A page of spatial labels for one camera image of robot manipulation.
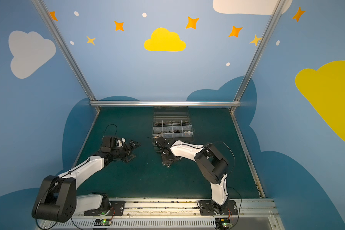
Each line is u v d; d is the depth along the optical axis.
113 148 0.72
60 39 0.80
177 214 0.73
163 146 0.73
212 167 0.49
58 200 0.41
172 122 1.08
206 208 0.75
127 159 0.83
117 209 0.75
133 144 0.79
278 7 0.69
